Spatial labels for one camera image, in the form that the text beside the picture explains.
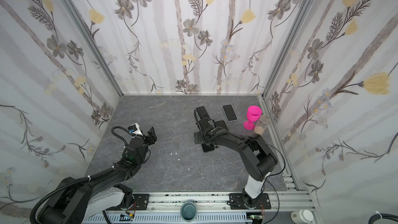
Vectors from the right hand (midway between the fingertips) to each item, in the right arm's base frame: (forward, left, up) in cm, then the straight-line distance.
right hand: (199, 133), depth 92 cm
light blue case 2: (+22, -22, -8) cm, 32 cm away
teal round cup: (-40, +4, -3) cm, 40 cm away
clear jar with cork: (+5, -37, +4) cm, 38 cm away
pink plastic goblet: (+10, -32, +9) cm, 34 cm away
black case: (-8, -5, -4) cm, 10 cm away
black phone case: (+11, -14, -6) cm, 19 cm away
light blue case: (+20, 0, -8) cm, 22 cm away
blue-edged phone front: (+22, -22, -8) cm, 32 cm away
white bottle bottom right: (-41, -44, +7) cm, 60 cm away
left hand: (-1, +30, +8) cm, 31 cm away
